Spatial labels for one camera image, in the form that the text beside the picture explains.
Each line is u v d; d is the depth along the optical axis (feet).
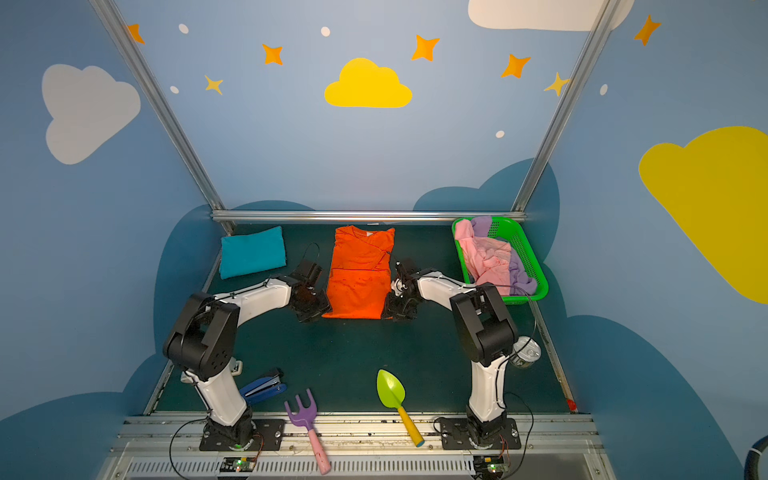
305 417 2.49
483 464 2.44
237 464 2.32
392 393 2.68
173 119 2.90
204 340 1.59
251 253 3.65
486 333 1.70
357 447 2.40
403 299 2.78
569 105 2.78
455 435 2.44
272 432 2.46
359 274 3.46
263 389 2.58
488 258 3.32
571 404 2.76
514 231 3.69
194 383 1.73
